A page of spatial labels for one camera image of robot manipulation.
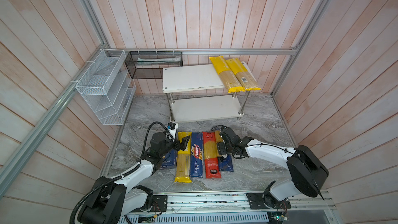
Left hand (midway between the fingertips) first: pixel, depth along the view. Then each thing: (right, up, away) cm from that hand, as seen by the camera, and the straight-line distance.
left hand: (183, 136), depth 85 cm
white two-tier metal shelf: (+8, +28, +41) cm, 51 cm away
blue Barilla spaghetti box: (+7, -12, +1) cm, 14 cm away
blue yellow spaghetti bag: (+24, -15, 0) cm, 28 cm away
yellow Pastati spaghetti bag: (0, -14, -1) cm, 14 cm away
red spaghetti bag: (+16, -14, -1) cm, 21 cm away
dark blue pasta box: (-6, -13, -4) cm, 15 cm away
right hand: (+23, -7, +6) cm, 24 cm away
